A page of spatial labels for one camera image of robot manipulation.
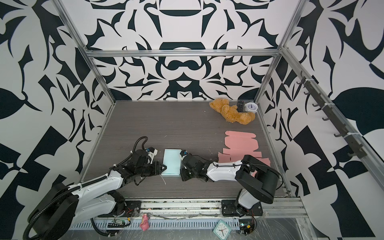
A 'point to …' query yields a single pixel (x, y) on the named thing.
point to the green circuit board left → (119, 221)
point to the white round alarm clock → (251, 107)
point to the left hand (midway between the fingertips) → (166, 166)
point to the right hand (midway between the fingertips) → (180, 173)
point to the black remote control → (240, 106)
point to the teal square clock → (222, 230)
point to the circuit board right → (246, 226)
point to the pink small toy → (144, 224)
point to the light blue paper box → (172, 159)
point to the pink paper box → (240, 144)
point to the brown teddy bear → (230, 112)
